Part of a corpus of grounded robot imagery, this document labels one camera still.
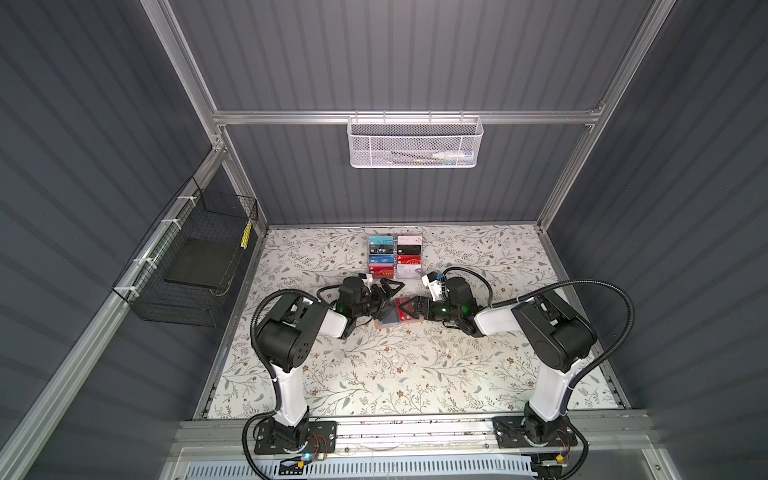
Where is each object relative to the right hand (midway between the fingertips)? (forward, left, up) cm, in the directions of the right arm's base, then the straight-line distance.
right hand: (411, 311), depth 92 cm
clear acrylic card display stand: (+20, +5, +3) cm, 21 cm away
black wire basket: (+13, +58, +31) cm, 67 cm away
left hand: (+4, +3, +3) cm, 6 cm away
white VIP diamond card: (+15, 0, 0) cm, 15 cm away
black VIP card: (+23, +10, +4) cm, 25 cm away
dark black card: (+22, 0, +4) cm, 22 cm away
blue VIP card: (+19, +10, +3) cm, 21 cm away
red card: (0, +3, -2) cm, 3 cm away
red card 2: (+19, 0, +3) cm, 19 cm away
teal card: (+24, +10, +6) cm, 27 cm away
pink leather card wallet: (-1, +7, -2) cm, 7 cm away
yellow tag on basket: (+11, +46, +23) cm, 53 cm away
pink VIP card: (+23, 0, +7) cm, 24 cm away
